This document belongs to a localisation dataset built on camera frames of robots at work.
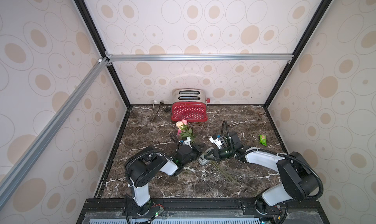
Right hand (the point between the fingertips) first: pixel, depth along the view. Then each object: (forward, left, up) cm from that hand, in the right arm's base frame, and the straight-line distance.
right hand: (210, 156), depth 84 cm
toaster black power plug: (+41, +32, -4) cm, 52 cm away
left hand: (+5, 0, +4) cm, 6 cm away
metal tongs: (+32, +42, -5) cm, 53 cm away
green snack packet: (+17, -36, -7) cm, 40 cm away
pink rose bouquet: (+15, +15, +4) cm, 21 cm away
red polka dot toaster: (+32, +14, +10) cm, 36 cm away
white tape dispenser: (-1, +5, -3) cm, 6 cm away
